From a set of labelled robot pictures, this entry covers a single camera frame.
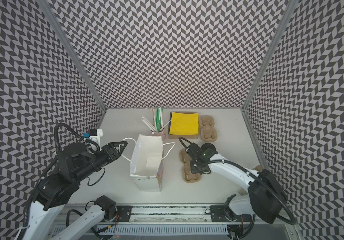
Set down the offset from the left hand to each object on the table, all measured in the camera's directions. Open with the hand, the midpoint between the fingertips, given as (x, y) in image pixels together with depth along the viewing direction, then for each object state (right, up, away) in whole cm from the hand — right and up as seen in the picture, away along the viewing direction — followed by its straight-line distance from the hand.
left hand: (126, 146), depth 61 cm
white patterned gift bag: (+2, -15, +28) cm, 31 cm away
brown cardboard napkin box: (+20, +2, +17) cm, 27 cm away
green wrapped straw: (+8, +7, +35) cm, 37 cm away
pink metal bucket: (+11, +3, +30) cm, 32 cm away
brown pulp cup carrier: (+27, -22, +24) cm, 43 cm away
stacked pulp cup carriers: (+42, +2, +38) cm, 56 cm away
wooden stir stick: (+5, +13, +32) cm, 35 cm away
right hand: (+33, -18, +22) cm, 43 cm away
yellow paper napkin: (+26, +8, +41) cm, 49 cm away
